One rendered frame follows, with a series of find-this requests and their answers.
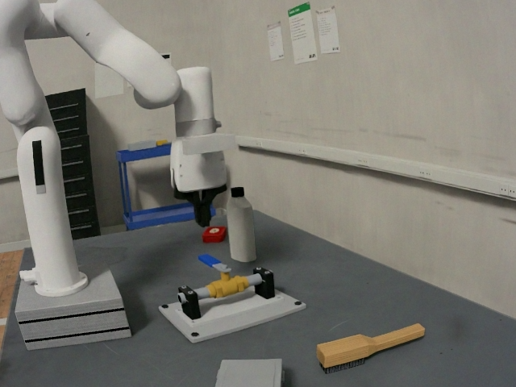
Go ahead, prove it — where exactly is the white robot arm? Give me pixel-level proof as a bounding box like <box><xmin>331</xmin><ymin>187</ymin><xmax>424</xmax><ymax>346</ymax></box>
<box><xmin>0</xmin><ymin>0</ymin><xmax>236</xmax><ymax>297</ymax></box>

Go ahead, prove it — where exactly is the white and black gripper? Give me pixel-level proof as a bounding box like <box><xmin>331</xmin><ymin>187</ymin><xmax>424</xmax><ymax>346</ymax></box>
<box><xmin>170</xmin><ymin>137</ymin><xmax>227</xmax><ymax>227</ymax></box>

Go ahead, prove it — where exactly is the wooden wire brush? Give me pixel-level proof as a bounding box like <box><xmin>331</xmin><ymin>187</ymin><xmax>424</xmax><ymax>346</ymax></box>
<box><xmin>317</xmin><ymin>327</ymin><xmax>412</xmax><ymax>374</ymax></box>

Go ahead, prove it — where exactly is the white bottle with black cap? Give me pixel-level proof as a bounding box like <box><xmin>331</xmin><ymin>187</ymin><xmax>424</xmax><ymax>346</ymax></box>
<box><xmin>226</xmin><ymin>187</ymin><xmax>256</xmax><ymax>262</ymax></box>

